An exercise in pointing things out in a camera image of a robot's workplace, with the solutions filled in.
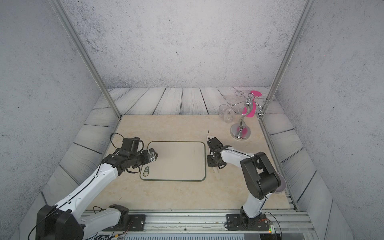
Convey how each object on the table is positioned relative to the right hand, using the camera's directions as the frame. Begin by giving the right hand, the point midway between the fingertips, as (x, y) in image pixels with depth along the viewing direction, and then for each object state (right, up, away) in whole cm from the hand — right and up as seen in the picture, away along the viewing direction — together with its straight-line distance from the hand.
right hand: (213, 162), depth 94 cm
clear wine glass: (+11, +29, +5) cm, 32 cm away
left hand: (-34, +6, -11) cm, 36 cm away
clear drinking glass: (+10, +36, +25) cm, 45 cm away
